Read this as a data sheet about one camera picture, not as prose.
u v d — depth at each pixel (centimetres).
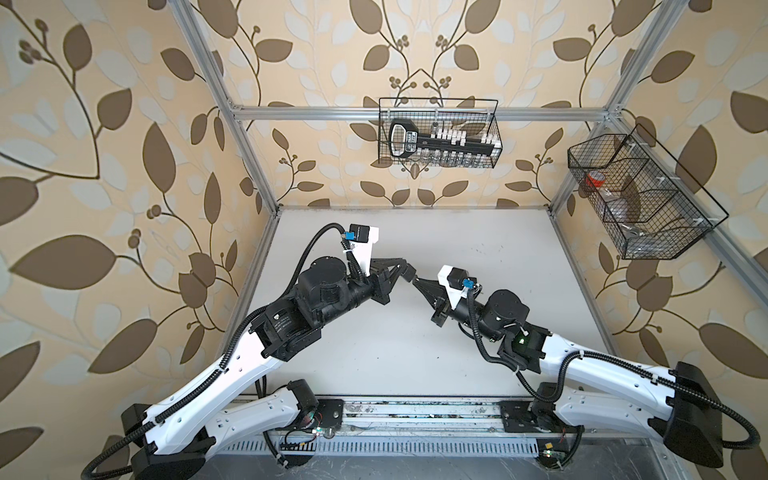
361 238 53
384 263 54
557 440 72
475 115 91
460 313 60
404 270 60
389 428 74
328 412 76
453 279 54
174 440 38
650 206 73
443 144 85
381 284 51
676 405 41
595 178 88
